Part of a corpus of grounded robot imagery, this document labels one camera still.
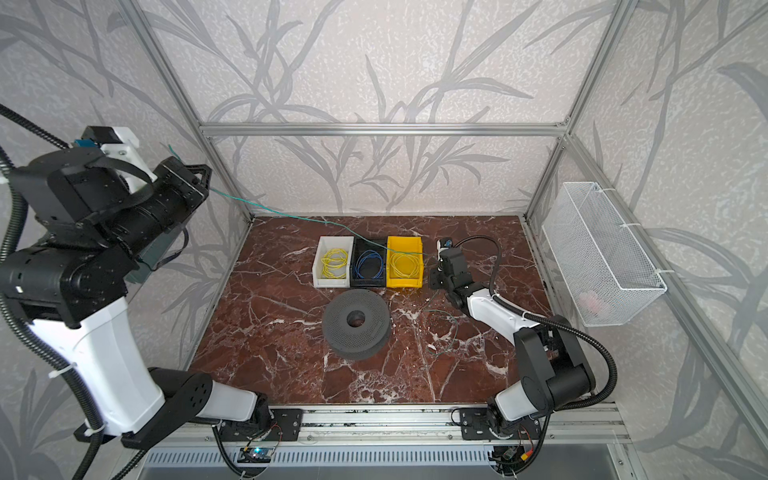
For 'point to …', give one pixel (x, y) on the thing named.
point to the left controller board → (255, 454)
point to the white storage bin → (327, 243)
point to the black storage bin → (368, 263)
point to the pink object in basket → (591, 299)
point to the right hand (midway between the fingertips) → (438, 259)
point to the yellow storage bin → (413, 245)
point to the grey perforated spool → (357, 342)
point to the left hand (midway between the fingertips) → (214, 155)
